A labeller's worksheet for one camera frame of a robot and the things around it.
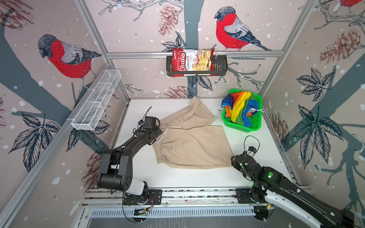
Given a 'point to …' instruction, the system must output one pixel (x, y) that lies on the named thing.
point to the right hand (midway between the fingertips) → (231, 161)
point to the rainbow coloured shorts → (241, 107)
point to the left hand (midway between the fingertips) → (155, 132)
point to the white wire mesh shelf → (97, 99)
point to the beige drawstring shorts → (187, 141)
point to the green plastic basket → (256, 122)
